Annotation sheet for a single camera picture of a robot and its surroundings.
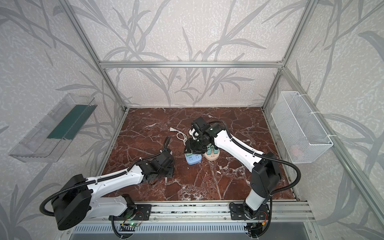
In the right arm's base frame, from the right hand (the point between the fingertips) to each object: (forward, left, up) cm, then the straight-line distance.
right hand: (187, 147), depth 78 cm
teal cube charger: (+4, -16, -13) cm, 21 cm away
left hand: (-5, +8, -13) cm, 16 cm away
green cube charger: (+3, +1, -14) cm, 14 cm away
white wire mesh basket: (-6, -50, +17) cm, 53 cm away
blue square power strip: (0, -2, -15) cm, 15 cm away
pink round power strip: (+2, -14, -15) cm, 21 cm away
